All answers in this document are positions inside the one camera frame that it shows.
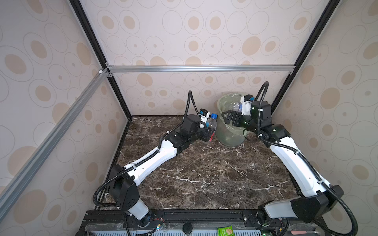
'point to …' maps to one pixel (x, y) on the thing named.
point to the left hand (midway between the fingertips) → (215, 126)
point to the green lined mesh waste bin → (229, 134)
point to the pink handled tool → (294, 232)
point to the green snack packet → (226, 231)
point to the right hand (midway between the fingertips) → (229, 114)
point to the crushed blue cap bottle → (211, 124)
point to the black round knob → (187, 228)
